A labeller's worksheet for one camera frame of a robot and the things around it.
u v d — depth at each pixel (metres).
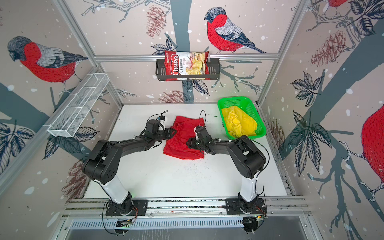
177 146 0.90
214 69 0.95
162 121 0.87
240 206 0.72
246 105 1.13
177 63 0.88
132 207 0.73
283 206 0.75
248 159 0.50
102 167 0.47
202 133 0.76
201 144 0.76
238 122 0.97
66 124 0.70
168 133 0.84
